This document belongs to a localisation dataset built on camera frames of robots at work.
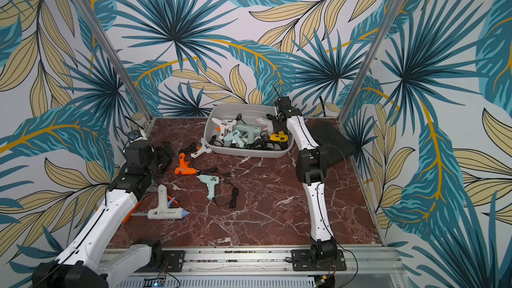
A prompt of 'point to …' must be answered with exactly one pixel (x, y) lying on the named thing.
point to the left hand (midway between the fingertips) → (159, 149)
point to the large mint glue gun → (250, 128)
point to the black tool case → (329, 135)
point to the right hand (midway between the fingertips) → (282, 124)
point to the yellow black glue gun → (280, 136)
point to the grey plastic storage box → (245, 114)
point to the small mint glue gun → (235, 135)
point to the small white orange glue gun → (222, 127)
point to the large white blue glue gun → (162, 211)
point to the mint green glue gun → (211, 180)
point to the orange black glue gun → (183, 168)
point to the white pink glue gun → (263, 121)
